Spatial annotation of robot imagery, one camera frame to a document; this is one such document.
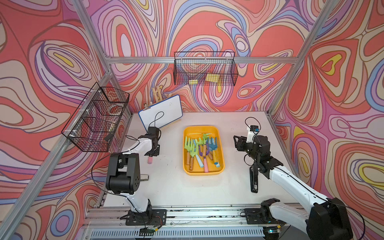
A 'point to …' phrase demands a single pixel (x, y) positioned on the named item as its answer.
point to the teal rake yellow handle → (213, 146)
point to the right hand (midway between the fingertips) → (237, 140)
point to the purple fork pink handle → (206, 168)
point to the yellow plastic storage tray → (197, 132)
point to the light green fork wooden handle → (189, 160)
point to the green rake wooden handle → (204, 143)
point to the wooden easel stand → (158, 97)
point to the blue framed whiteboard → (162, 114)
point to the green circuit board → (147, 231)
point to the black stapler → (253, 180)
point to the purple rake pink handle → (150, 160)
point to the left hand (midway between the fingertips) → (151, 152)
